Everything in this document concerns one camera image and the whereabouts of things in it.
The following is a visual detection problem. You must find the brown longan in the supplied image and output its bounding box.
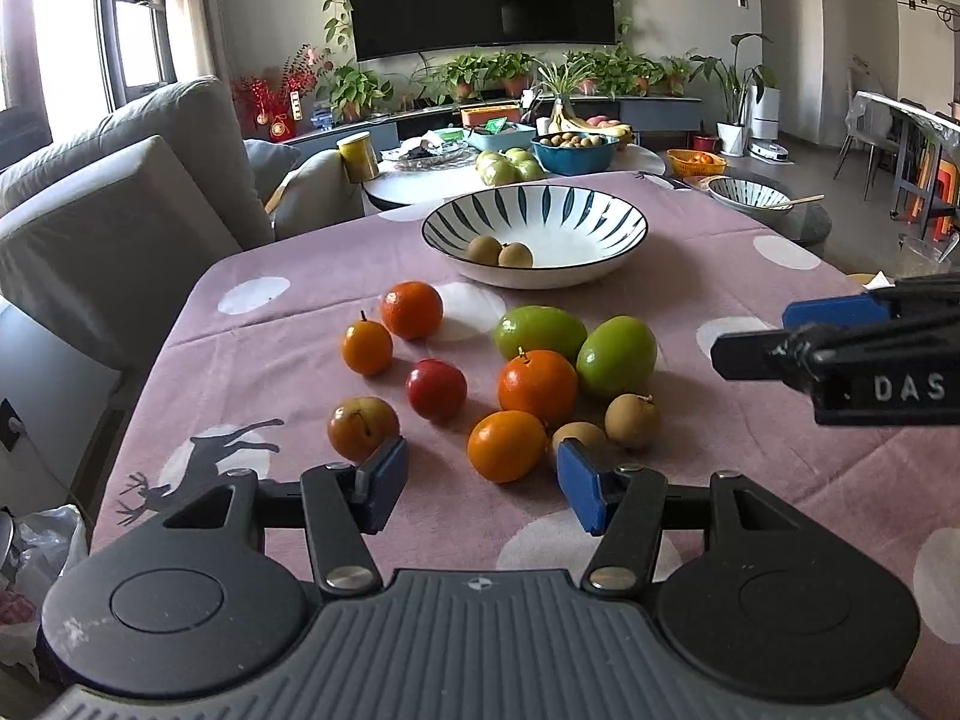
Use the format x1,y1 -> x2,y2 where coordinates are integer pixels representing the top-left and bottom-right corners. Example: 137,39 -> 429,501
604,394 -> 661,450
550,421 -> 608,465

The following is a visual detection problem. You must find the red yellow plum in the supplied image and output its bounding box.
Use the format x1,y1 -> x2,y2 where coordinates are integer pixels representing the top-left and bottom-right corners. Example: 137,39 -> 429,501
327,395 -> 400,463

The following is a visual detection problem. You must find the oval orange fruit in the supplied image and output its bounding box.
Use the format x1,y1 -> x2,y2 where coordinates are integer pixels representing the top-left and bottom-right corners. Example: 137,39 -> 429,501
467,410 -> 548,484

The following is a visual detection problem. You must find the green jujube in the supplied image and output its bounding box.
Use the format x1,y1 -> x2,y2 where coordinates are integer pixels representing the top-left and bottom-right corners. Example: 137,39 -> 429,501
493,305 -> 587,362
576,316 -> 658,398

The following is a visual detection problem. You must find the large orange tangerine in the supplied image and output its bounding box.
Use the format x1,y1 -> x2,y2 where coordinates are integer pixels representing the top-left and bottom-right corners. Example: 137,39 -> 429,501
496,349 -> 579,426

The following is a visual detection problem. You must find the brown longan fruit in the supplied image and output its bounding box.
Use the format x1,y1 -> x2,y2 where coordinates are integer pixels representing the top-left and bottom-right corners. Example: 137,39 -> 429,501
498,242 -> 534,268
466,236 -> 503,266

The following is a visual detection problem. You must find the pink dotted tablecloth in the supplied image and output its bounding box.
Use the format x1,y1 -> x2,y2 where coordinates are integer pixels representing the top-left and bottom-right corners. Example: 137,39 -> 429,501
93,172 -> 958,718

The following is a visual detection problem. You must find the small orange kumquat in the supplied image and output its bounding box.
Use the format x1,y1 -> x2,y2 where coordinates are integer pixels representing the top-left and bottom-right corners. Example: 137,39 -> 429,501
340,312 -> 394,377

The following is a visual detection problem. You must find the small striped bowl with spoon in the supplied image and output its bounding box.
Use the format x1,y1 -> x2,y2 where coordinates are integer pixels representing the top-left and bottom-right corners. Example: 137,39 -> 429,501
703,176 -> 823,220

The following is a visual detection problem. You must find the dining chair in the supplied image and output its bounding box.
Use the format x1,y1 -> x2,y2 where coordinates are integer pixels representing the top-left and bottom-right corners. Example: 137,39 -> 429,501
833,83 -> 898,202

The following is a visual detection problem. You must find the orange bowl of tangerines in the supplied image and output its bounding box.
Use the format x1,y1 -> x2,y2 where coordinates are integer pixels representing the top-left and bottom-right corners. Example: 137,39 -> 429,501
667,148 -> 727,179

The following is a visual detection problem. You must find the white potted tall plant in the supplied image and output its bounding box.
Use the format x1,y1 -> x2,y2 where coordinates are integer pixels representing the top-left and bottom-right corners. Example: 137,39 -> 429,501
690,32 -> 776,158

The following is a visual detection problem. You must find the striped white ceramic bowl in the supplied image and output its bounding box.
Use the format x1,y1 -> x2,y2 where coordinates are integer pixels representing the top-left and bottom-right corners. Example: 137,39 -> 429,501
421,182 -> 649,291

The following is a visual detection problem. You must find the tv console cabinet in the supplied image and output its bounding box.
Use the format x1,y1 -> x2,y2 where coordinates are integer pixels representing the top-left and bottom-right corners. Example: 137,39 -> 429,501
286,94 -> 704,158

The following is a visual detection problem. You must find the blue bowl of kiwis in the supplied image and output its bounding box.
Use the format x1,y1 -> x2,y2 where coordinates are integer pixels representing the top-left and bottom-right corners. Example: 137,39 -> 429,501
532,132 -> 619,176

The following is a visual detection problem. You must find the banana bunch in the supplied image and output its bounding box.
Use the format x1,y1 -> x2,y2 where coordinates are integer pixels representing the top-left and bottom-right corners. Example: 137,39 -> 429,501
547,98 -> 635,145

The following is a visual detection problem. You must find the plate of green apples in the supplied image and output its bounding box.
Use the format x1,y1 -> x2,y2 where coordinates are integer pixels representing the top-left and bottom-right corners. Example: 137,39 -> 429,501
475,146 -> 545,187

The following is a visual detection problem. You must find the round white coffee table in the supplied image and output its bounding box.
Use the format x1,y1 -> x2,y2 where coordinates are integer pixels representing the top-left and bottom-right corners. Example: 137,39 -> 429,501
361,145 -> 667,215

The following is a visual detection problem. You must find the light blue tray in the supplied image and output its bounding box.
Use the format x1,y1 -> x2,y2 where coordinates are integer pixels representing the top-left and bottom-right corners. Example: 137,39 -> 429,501
467,122 -> 537,151

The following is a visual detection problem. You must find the yellow jar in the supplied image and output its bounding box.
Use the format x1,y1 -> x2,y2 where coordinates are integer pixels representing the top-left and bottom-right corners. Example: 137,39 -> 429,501
337,132 -> 379,184

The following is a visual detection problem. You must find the grey sofa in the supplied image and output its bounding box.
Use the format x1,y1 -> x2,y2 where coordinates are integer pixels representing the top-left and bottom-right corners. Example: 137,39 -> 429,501
2,76 -> 363,376

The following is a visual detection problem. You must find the red flower decoration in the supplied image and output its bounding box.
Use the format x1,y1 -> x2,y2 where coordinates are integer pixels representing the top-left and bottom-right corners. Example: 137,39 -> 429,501
231,44 -> 335,143

